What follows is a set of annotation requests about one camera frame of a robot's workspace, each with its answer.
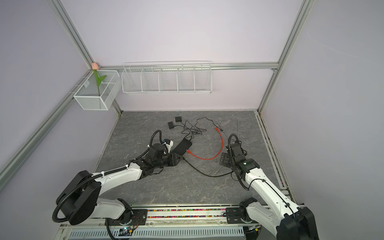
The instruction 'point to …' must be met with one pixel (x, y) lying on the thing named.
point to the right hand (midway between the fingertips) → (229, 159)
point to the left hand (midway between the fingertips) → (180, 159)
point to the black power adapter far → (178, 119)
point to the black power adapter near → (170, 125)
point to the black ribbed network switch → (183, 146)
